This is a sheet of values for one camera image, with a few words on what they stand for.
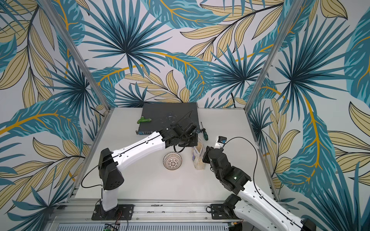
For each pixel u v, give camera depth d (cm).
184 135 63
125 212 73
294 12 70
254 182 50
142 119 105
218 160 52
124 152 48
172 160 90
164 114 109
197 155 77
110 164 45
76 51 84
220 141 63
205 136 100
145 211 75
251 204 49
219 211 72
